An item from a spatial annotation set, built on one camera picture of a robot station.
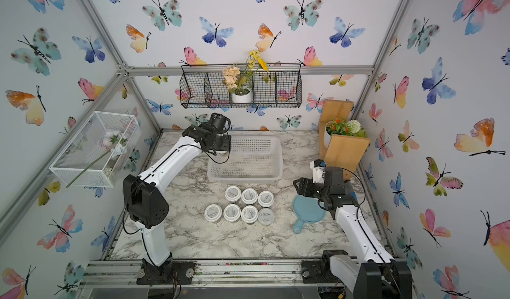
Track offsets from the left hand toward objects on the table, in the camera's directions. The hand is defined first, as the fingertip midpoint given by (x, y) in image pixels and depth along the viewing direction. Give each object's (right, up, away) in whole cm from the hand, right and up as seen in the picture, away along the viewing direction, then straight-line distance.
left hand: (224, 140), depth 89 cm
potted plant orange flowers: (+52, +6, 0) cm, 52 cm away
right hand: (+33, -17, -6) cm, 38 cm away
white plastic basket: (+10, -9, +19) cm, 23 cm away
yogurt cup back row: (+4, -23, -2) cm, 23 cm away
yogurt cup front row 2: (+4, -30, -6) cm, 31 cm away
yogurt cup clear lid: (+18, -31, -6) cm, 37 cm away
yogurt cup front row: (-3, -30, -6) cm, 31 cm away
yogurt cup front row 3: (+11, -31, -6) cm, 33 cm away
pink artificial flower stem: (-39, -1, -13) cm, 41 cm away
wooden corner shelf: (+50, -5, -5) cm, 51 cm away
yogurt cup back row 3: (+18, -25, -2) cm, 31 cm away
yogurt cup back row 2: (+11, -24, -2) cm, 27 cm away
